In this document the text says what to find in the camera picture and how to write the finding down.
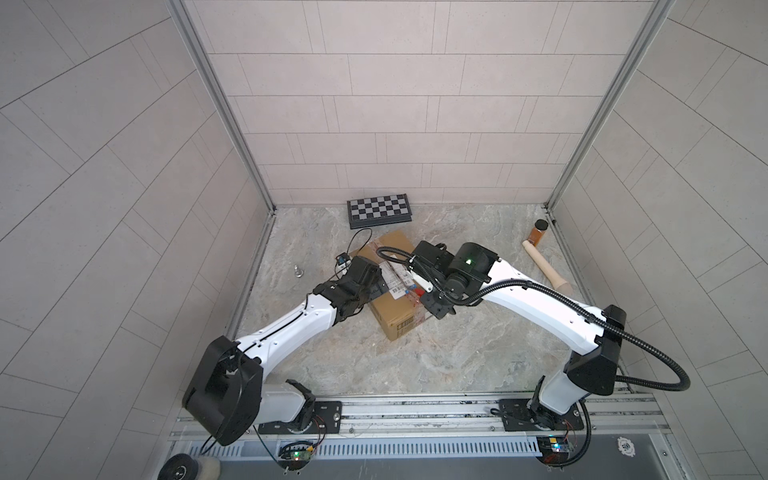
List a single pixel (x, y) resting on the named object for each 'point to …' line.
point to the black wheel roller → (179, 467)
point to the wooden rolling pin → (558, 282)
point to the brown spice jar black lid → (538, 230)
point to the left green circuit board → (297, 452)
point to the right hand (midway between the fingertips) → (432, 306)
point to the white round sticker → (626, 446)
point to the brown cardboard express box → (400, 310)
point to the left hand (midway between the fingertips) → (380, 285)
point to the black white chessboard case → (378, 211)
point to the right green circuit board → (553, 449)
